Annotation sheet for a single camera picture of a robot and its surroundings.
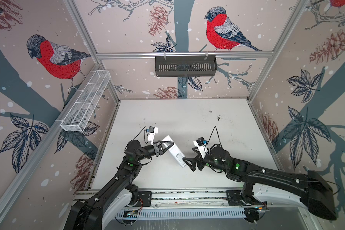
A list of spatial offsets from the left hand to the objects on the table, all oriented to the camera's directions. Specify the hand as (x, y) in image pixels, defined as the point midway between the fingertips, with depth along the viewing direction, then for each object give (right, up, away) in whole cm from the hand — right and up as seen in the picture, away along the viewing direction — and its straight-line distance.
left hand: (172, 146), depth 68 cm
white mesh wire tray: (-49, +22, +9) cm, 55 cm away
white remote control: (+2, -3, +2) cm, 4 cm away
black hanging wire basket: (+9, +51, +36) cm, 63 cm away
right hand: (+8, -6, +5) cm, 11 cm away
